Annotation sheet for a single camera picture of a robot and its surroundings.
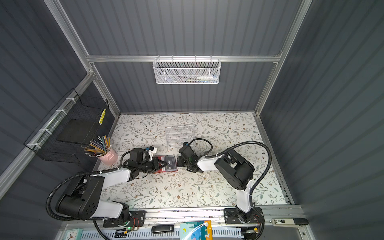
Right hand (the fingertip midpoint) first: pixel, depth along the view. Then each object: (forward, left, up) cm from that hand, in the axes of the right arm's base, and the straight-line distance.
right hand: (178, 160), depth 93 cm
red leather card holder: (-2, +4, +2) cm, 5 cm away
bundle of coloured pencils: (+3, +47, +10) cm, 49 cm away
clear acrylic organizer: (+20, +3, +1) cm, 20 cm away
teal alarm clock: (-38, +45, +2) cm, 59 cm away
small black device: (-36, +4, +3) cm, 36 cm away
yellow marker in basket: (+14, +42, +26) cm, 51 cm away
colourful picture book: (-37, -16, 0) cm, 40 cm away
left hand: (-6, +5, +5) cm, 9 cm away
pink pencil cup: (-2, +40, +6) cm, 41 cm away
